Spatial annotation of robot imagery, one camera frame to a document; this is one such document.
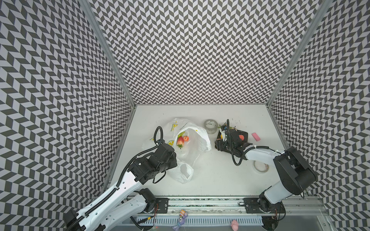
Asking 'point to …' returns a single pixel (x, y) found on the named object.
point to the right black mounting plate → (252, 206)
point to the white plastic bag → (199, 141)
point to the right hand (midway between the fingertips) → (220, 144)
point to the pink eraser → (256, 136)
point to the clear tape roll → (211, 125)
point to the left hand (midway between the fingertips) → (175, 160)
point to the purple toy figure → (182, 215)
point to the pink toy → (234, 224)
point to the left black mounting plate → (161, 205)
